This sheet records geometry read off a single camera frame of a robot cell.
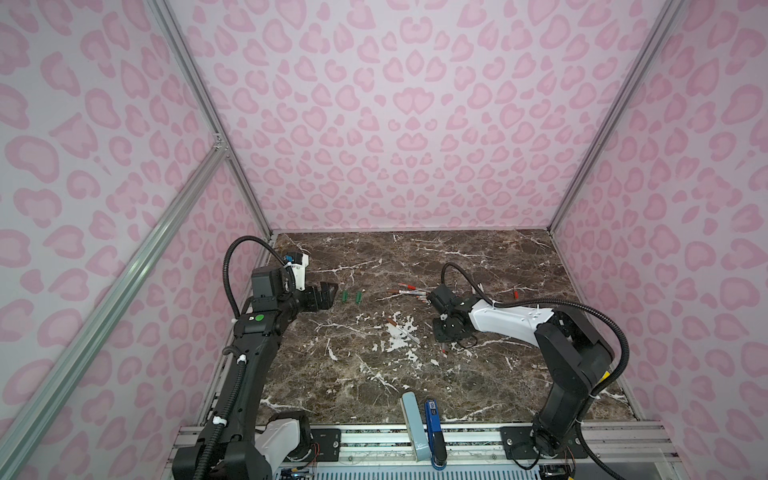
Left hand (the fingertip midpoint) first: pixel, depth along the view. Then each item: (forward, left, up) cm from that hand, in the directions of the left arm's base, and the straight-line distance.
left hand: (322, 281), depth 79 cm
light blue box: (-31, -24, -18) cm, 43 cm away
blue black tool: (-36, -28, -17) cm, 49 cm away
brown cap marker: (+9, -24, -21) cm, 33 cm away
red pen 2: (+8, -60, -22) cm, 65 cm away
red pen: (+12, -25, -22) cm, 35 cm away
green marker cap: (+9, -2, -21) cm, 23 cm away
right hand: (-6, -33, -21) cm, 40 cm away
